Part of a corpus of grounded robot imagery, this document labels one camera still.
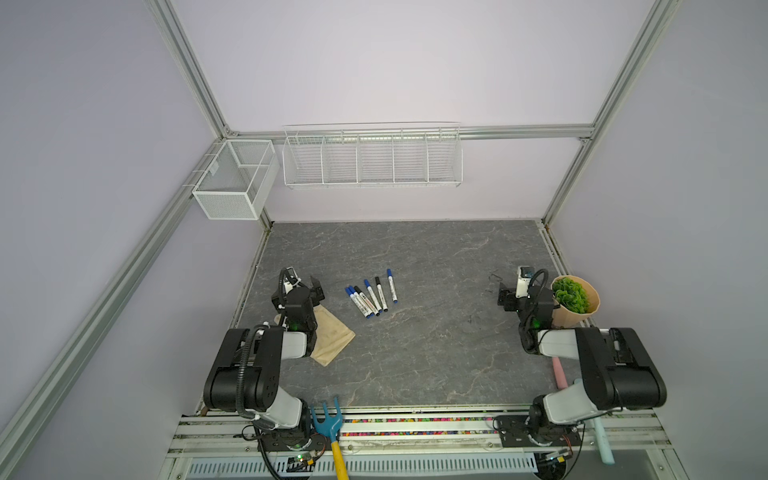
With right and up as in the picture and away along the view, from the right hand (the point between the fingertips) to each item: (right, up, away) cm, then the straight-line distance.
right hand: (519, 285), depth 93 cm
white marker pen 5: (-50, -6, +3) cm, 50 cm away
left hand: (-69, +1, -1) cm, 69 cm away
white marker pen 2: (-44, -4, +6) cm, 44 cm away
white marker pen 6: (-52, -6, +4) cm, 52 cm away
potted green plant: (+12, -3, -8) cm, 15 cm away
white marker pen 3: (-47, -4, +6) cm, 47 cm away
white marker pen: (-41, +3, +13) cm, 43 cm away
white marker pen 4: (-48, -5, +4) cm, 49 cm away
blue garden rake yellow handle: (-55, -33, -19) cm, 67 cm away
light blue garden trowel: (+11, -36, -22) cm, 44 cm away
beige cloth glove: (-58, -16, -3) cm, 61 cm away
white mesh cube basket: (-94, +35, +9) cm, 101 cm away
